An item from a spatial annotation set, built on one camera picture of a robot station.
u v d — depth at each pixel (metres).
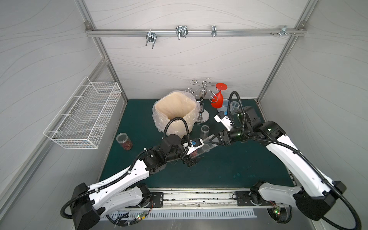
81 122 0.68
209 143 0.63
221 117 0.60
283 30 0.77
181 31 0.77
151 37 0.79
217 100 0.85
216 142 0.61
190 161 0.62
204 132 0.91
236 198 0.74
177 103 0.91
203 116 1.08
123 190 0.47
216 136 0.60
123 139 0.84
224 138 0.57
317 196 0.39
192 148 0.57
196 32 0.78
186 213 0.70
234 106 1.07
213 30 0.78
